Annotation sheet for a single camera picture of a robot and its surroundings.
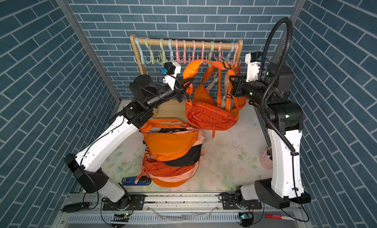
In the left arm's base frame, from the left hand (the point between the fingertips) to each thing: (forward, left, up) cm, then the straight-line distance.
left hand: (198, 79), depth 56 cm
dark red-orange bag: (-20, +21, -37) cm, 48 cm away
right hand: (0, -13, +1) cm, 13 cm away
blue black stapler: (-24, +27, -47) cm, 60 cm away
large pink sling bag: (-24, +11, -44) cm, 51 cm away
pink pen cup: (-13, -41, -48) cm, 65 cm away
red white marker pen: (-39, -41, -50) cm, 76 cm away
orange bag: (+31, -10, -32) cm, 46 cm away
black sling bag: (-16, +4, -38) cm, 41 cm away
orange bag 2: (-6, +15, -35) cm, 39 cm away
